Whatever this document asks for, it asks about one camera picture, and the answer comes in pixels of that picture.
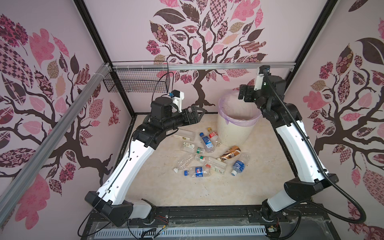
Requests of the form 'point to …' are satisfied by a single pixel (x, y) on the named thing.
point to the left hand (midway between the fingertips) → (198, 115)
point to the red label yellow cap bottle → (214, 137)
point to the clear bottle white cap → (183, 163)
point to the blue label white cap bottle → (239, 166)
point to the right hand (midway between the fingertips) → (252, 83)
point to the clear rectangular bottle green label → (185, 134)
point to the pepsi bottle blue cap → (198, 171)
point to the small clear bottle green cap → (189, 146)
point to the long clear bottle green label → (216, 165)
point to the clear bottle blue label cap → (208, 144)
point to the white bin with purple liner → (235, 119)
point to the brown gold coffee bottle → (233, 151)
